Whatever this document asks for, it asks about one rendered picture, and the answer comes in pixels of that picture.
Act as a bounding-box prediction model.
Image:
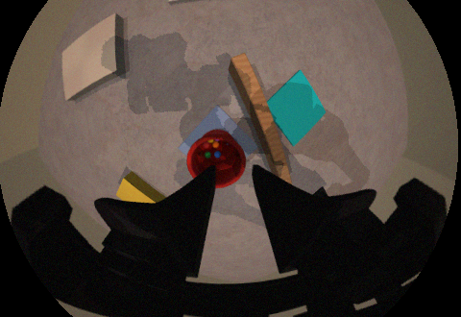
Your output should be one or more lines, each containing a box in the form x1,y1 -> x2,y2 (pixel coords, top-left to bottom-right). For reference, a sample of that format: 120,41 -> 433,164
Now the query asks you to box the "brown rectangular bar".
228,53 -> 292,185

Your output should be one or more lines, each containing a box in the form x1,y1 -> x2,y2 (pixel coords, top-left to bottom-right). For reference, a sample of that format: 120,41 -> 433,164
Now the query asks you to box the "tan flat rectangular block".
61,13 -> 126,102

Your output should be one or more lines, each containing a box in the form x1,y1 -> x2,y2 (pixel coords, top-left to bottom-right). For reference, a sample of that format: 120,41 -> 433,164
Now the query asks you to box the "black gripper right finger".
253,164 -> 376,274

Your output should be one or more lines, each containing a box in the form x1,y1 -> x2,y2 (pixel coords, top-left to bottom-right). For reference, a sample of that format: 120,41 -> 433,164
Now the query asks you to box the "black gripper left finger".
93,166 -> 216,279

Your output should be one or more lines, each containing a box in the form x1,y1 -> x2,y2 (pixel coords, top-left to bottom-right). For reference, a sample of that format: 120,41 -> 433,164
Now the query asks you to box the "yellow rectangular block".
116,171 -> 166,203

